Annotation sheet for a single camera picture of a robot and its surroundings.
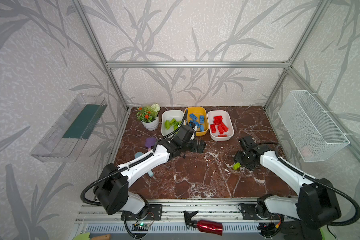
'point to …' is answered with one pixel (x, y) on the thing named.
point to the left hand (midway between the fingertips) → (201, 140)
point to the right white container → (227, 120)
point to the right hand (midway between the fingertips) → (238, 157)
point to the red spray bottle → (203, 226)
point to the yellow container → (198, 115)
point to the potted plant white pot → (151, 125)
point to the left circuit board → (142, 227)
